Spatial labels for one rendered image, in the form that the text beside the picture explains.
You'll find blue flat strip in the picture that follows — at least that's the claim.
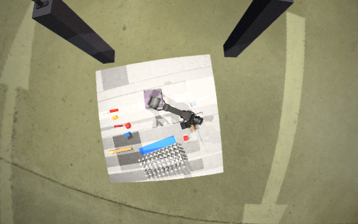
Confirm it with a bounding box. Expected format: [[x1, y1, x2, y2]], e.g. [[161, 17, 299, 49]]
[[139, 136, 176, 155]]

